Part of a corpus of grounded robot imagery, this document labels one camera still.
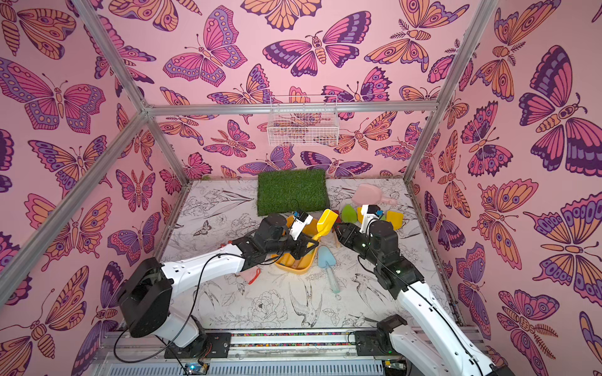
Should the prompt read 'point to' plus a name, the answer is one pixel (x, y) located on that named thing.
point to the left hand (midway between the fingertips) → (319, 241)
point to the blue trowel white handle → (327, 258)
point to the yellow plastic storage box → (288, 263)
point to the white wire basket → (303, 121)
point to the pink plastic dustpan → (371, 195)
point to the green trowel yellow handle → (379, 213)
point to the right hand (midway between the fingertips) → (332, 227)
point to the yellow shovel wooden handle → (360, 215)
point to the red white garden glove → (253, 274)
